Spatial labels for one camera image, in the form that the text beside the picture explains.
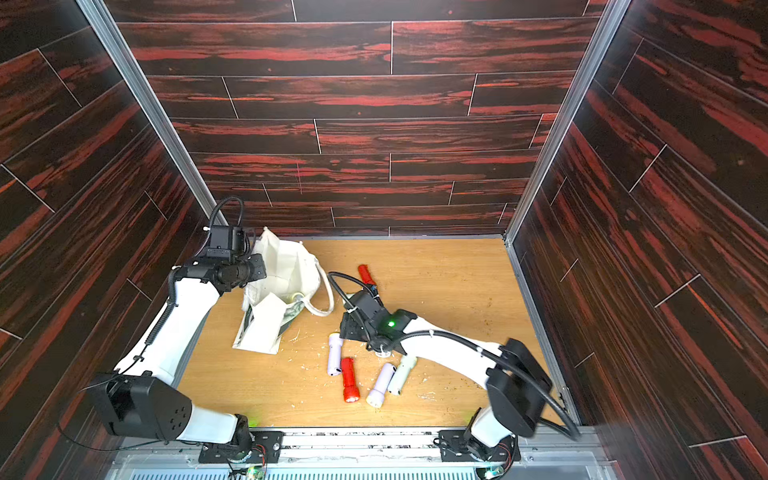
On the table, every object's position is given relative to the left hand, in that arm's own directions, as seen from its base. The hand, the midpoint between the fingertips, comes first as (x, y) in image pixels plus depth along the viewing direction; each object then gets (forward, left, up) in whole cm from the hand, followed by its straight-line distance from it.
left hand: (259, 266), depth 83 cm
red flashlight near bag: (+14, -28, -21) cm, 37 cm away
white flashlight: (-19, -21, -21) cm, 35 cm away
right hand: (-11, -27, -11) cm, 31 cm away
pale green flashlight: (-22, -40, -21) cm, 51 cm away
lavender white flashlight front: (-28, -34, -21) cm, 49 cm away
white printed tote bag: (+9, -4, -16) cm, 19 cm away
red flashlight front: (-27, -27, -21) cm, 43 cm away
